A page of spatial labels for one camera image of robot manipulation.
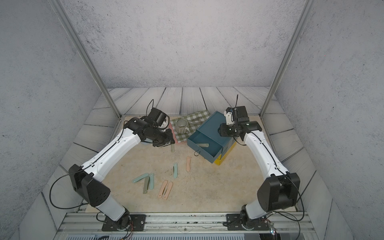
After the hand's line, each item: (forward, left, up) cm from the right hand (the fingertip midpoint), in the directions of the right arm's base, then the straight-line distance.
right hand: (222, 130), depth 82 cm
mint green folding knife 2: (-20, +40, -21) cm, 50 cm away
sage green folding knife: (-5, +11, -7) cm, 14 cm away
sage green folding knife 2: (-11, +26, 0) cm, 28 cm away
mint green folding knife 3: (-13, +27, -22) cm, 37 cm away
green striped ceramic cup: (+19, +26, -19) cm, 38 cm away
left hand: (-9, +24, +1) cm, 25 cm away
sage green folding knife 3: (-20, +43, -21) cm, 52 cm away
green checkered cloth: (+29, +17, -22) cm, 40 cm away
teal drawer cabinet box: (+2, +7, -1) cm, 7 cm away
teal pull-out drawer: (-14, +6, -1) cm, 15 cm away
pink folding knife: (-9, +20, -22) cm, 31 cm away
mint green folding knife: (-18, +47, -22) cm, 55 cm away
